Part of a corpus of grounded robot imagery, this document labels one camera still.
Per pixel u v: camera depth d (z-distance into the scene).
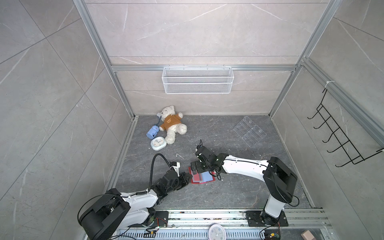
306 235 0.68
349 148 0.64
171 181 0.66
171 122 1.07
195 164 0.78
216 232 0.69
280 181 0.46
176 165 0.81
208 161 0.66
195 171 0.78
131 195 0.50
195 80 1.00
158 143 1.01
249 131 1.04
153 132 1.03
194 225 0.73
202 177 0.86
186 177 0.84
